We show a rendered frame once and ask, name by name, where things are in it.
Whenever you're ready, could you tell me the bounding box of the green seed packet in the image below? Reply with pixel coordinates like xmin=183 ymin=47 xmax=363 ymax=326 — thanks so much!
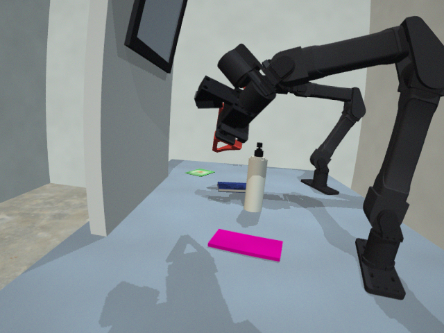
xmin=186 ymin=169 xmax=215 ymax=177

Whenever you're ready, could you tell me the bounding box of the magenta flat rectangular slab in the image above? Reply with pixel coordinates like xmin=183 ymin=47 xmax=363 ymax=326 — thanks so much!
xmin=207 ymin=229 xmax=283 ymax=262

